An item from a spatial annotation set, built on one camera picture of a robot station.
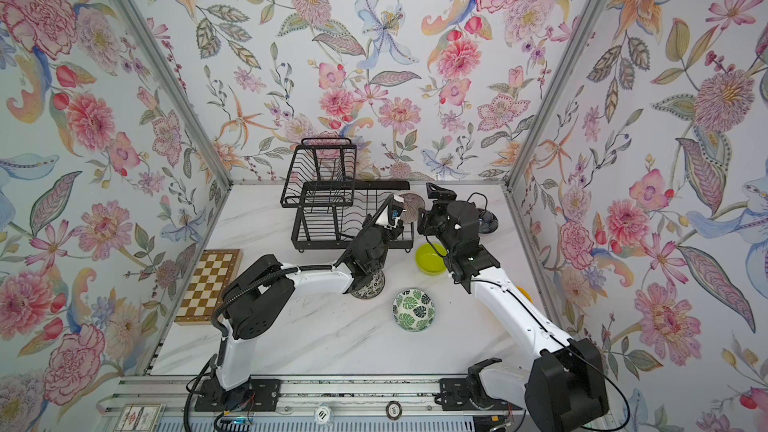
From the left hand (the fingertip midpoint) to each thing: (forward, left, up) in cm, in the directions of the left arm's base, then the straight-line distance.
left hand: (394, 199), depth 83 cm
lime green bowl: (-7, -12, -22) cm, 26 cm away
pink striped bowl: (+1, -5, -3) cm, 6 cm away
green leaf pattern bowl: (-22, -5, -24) cm, 33 cm away
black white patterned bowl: (-16, +6, -22) cm, 28 cm away
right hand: (-3, -6, +7) cm, 9 cm away
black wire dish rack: (+25, +26, -16) cm, 40 cm away
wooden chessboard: (-9, +55, -22) cm, 60 cm away
